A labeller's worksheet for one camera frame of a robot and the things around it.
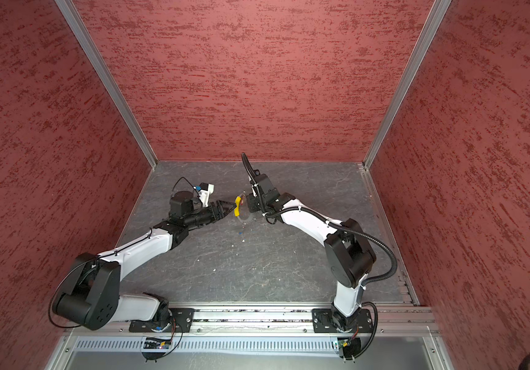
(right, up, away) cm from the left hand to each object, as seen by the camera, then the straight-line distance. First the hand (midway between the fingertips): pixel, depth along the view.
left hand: (233, 211), depth 84 cm
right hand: (+6, +3, +5) cm, 9 cm away
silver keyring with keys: (+3, +2, +1) cm, 4 cm away
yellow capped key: (+1, 0, 0) cm, 1 cm away
